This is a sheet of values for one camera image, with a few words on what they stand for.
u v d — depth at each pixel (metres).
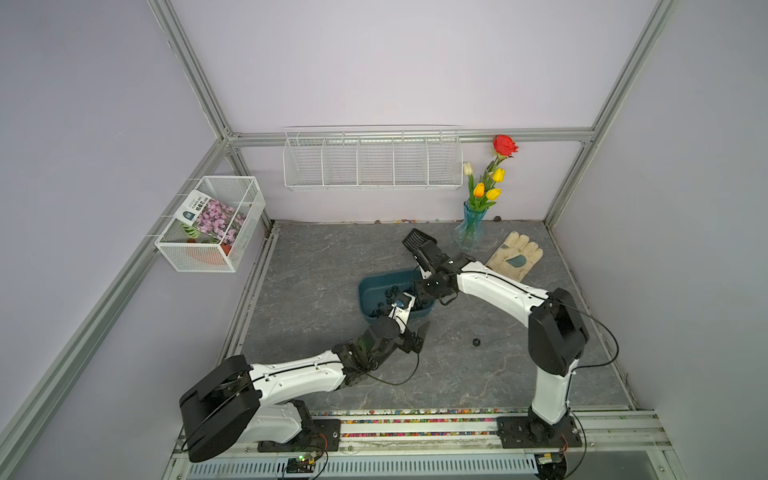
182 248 0.74
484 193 0.89
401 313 0.68
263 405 0.44
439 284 0.65
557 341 0.49
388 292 0.99
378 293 1.01
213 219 0.74
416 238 1.15
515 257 1.08
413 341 0.72
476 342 0.89
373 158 0.99
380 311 0.75
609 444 0.73
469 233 1.08
